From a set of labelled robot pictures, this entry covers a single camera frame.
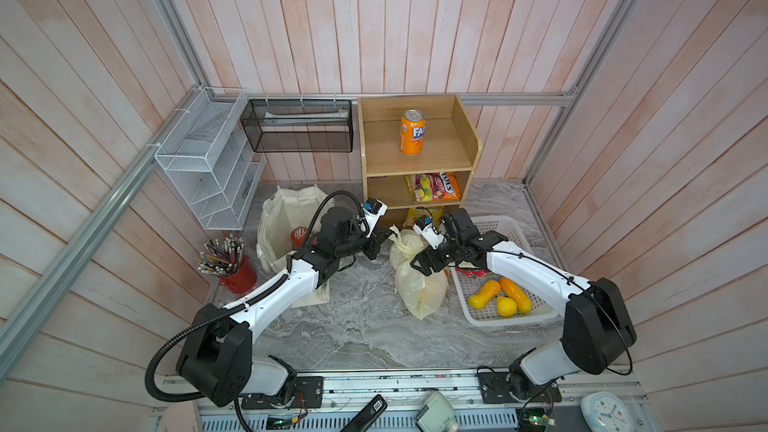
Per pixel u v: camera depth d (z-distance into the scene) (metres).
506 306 0.83
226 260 0.84
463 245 0.66
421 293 0.82
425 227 0.77
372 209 0.67
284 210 0.91
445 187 0.93
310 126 1.07
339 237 0.62
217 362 0.41
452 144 0.88
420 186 0.93
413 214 1.01
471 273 0.87
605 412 0.69
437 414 0.66
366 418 0.70
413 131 0.76
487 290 0.87
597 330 0.43
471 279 0.92
